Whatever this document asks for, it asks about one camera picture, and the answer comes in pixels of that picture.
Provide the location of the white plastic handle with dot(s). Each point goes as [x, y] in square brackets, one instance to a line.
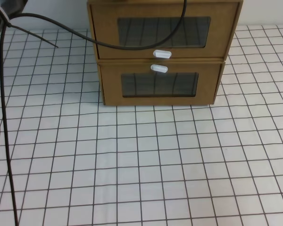
[159, 68]
[162, 54]

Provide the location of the brown cardboard shoebox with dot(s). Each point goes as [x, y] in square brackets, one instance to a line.
[190, 29]
[194, 81]

